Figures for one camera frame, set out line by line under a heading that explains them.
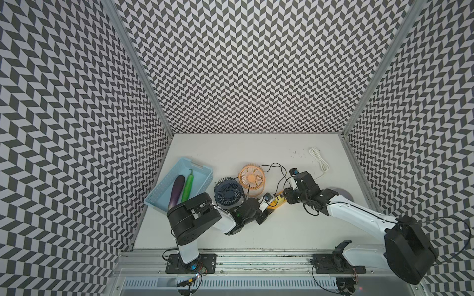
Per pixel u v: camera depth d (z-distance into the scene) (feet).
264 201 2.47
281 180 3.16
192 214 1.74
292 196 2.52
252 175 2.93
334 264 2.14
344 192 2.90
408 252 1.34
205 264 2.37
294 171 2.52
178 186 3.01
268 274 2.35
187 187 3.01
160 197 2.92
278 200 2.77
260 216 2.55
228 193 2.72
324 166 3.33
